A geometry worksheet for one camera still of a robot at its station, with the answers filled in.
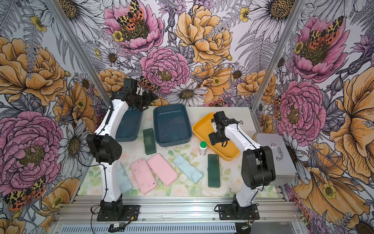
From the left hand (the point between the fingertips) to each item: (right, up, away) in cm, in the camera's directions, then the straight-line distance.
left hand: (153, 104), depth 91 cm
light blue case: (-13, -45, -10) cm, 48 cm away
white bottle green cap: (+30, -27, -1) cm, 40 cm away
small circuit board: (-13, -62, -18) cm, 66 cm away
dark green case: (-5, -24, +9) cm, 26 cm away
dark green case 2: (+37, -41, -2) cm, 55 cm away
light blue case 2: (+21, -39, -3) cm, 44 cm away
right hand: (+40, -23, -1) cm, 46 cm away
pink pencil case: (-4, -41, -6) cm, 42 cm away
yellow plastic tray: (+32, -15, +19) cm, 40 cm away
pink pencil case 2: (+7, -39, -3) cm, 39 cm away
